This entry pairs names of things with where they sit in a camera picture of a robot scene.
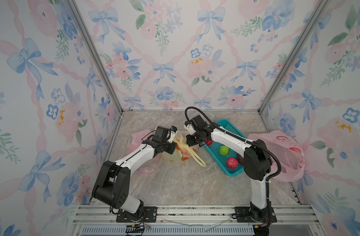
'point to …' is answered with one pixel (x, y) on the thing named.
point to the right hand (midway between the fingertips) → (187, 141)
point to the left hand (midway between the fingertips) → (174, 143)
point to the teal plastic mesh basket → (214, 150)
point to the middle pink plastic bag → (137, 138)
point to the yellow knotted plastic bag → (183, 151)
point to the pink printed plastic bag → (290, 152)
